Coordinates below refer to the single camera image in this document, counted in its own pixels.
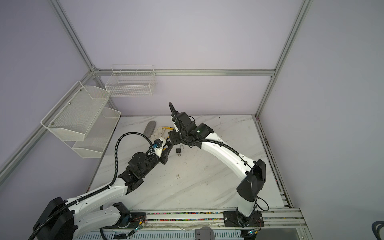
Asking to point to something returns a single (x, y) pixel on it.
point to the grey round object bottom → (204, 233)
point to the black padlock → (178, 150)
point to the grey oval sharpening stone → (150, 128)
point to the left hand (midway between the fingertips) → (169, 143)
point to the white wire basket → (131, 80)
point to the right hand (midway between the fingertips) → (173, 134)
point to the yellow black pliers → (170, 128)
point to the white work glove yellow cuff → (157, 135)
